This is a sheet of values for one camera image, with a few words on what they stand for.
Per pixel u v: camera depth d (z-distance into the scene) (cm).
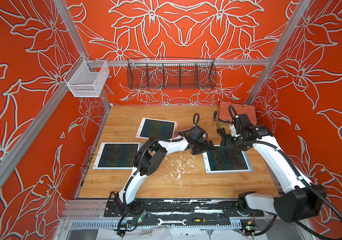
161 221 70
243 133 54
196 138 76
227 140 70
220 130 102
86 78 93
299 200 38
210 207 74
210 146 83
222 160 90
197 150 81
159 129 104
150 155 58
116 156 92
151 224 70
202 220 70
